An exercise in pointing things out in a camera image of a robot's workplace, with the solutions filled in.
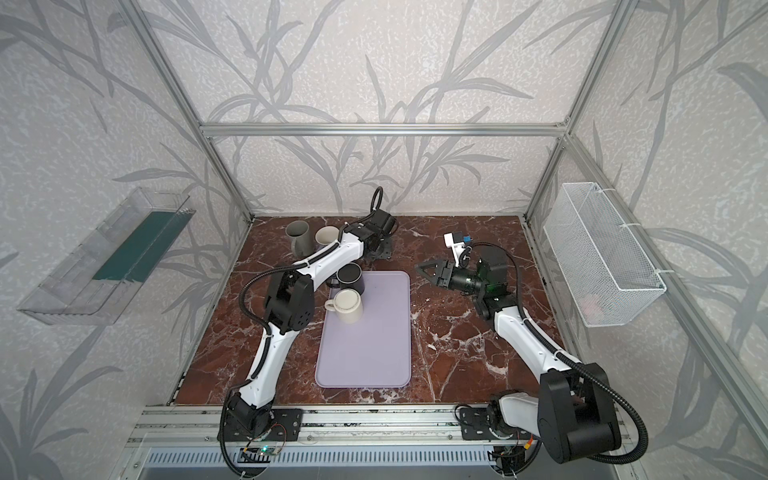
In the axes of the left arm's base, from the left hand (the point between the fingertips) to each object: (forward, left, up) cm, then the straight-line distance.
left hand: (387, 241), depth 101 cm
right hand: (-20, -10, +17) cm, 28 cm away
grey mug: (+1, +30, -1) cm, 30 cm away
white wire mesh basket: (-30, -48, +28) cm, 63 cm away
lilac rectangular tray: (-35, +2, -7) cm, 36 cm away
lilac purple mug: (+6, +23, -4) cm, 24 cm away
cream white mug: (-24, +10, 0) cm, 26 cm away
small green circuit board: (-59, +27, -7) cm, 65 cm away
